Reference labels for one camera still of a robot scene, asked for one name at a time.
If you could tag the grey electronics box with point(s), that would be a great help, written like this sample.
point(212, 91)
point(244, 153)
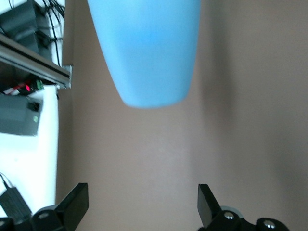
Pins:
point(16, 115)

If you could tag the device with red light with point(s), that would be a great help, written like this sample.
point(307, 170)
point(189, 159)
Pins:
point(26, 87)

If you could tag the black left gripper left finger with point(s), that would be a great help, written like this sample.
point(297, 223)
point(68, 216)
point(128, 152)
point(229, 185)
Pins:
point(72, 207)

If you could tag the black power adapter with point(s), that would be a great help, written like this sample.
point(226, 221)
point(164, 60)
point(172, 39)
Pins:
point(13, 203)

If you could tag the black electronics box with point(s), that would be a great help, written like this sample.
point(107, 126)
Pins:
point(21, 21)

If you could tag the blue plastic cup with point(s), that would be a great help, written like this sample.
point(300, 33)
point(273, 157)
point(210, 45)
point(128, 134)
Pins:
point(149, 53)

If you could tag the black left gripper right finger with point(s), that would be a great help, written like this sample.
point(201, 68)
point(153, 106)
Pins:
point(211, 211)

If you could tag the aluminium frame profile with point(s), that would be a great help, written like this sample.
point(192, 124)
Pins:
point(36, 65)

